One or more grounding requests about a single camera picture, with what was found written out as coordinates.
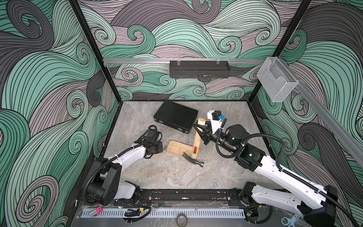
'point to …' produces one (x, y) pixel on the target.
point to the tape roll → (181, 220)
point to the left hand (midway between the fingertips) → (159, 146)
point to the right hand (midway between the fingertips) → (193, 124)
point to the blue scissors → (290, 222)
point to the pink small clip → (99, 210)
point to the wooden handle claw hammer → (197, 141)
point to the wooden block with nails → (178, 148)
